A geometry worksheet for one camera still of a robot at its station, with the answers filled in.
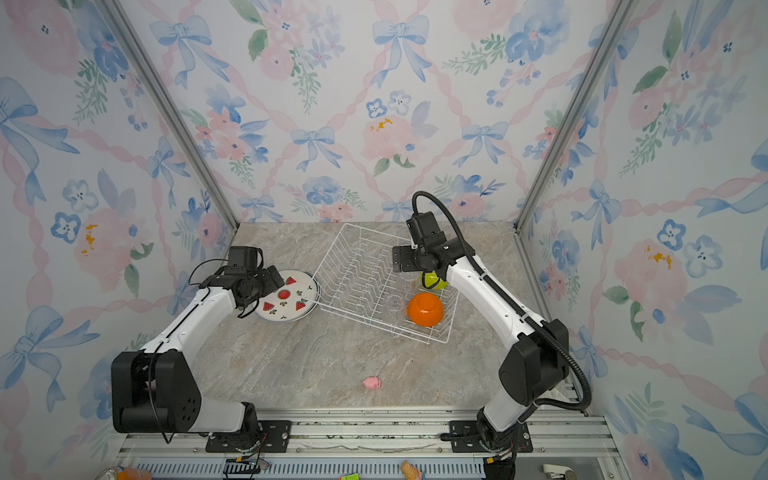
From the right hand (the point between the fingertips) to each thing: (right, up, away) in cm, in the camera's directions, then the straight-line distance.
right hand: (410, 255), depth 84 cm
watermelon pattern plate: (-36, -15, +12) cm, 41 cm away
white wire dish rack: (-16, -9, +17) cm, 25 cm away
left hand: (-42, -8, +5) cm, 43 cm away
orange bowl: (+5, -16, +7) cm, 18 cm away
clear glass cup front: (-5, -14, +2) cm, 15 cm away
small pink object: (-10, -35, -2) cm, 36 cm away
